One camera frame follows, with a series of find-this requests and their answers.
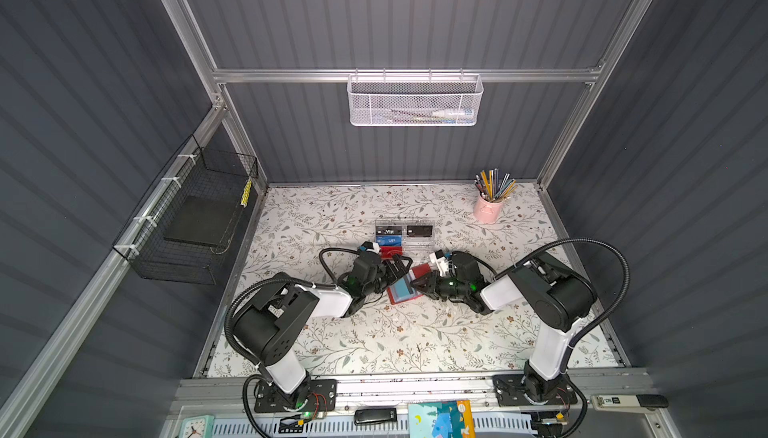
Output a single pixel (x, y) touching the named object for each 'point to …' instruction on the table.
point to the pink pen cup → (486, 212)
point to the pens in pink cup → (495, 185)
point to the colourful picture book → (441, 419)
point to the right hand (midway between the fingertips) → (414, 288)
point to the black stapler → (375, 415)
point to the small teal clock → (199, 426)
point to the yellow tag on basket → (246, 193)
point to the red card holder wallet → (417, 271)
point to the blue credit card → (402, 289)
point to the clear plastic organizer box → (415, 238)
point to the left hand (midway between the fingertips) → (407, 267)
